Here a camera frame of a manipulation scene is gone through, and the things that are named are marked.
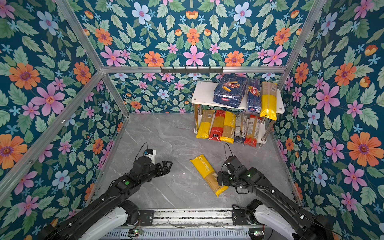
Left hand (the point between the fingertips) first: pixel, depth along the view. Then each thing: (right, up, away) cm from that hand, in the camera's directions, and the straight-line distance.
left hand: (169, 164), depth 80 cm
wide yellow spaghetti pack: (+20, +22, +21) cm, 37 cm away
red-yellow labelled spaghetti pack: (+53, +22, +21) cm, 61 cm away
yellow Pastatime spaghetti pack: (+22, -8, +6) cm, 24 cm away
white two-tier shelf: (+19, +40, +5) cm, 44 cm away
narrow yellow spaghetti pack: (+36, +20, +20) cm, 46 cm away
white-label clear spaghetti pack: (+44, +20, +18) cm, 51 cm away
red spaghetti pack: (+29, +21, +21) cm, 41 cm away
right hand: (+30, -7, -2) cm, 31 cm away
